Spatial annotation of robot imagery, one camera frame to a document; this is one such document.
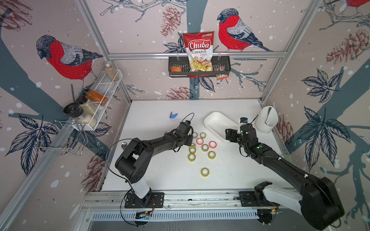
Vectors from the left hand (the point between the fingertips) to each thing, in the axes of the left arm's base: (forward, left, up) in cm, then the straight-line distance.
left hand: (192, 135), depth 93 cm
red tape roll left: (-2, -5, -5) cm, 8 cm away
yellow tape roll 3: (-11, -13, -6) cm, 18 cm away
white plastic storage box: (+13, -19, -4) cm, 23 cm away
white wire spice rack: (+19, +53, +26) cm, 62 cm away
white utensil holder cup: (+12, -52, +4) cm, 54 cm away
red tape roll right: (-4, -14, -6) cm, 15 cm away
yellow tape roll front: (-22, -7, -5) cm, 24 cm away
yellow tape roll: (-8, 0, -4) cm, 9 cm away
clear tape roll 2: (+3, -8, -5) cm, 10 cm away
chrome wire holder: (-17, +54, +30) cm, 64 cm away
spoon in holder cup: (+15, -53, +10) cm, 56 cm away
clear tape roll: (+4, -2, -6) cm, 7 cm away
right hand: (0, -24, +8) cm, 25 cm away
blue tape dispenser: (+20, +15, -5) cm, 25 cm away
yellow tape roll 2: (-13, 0, -6) cm, 14 cm away
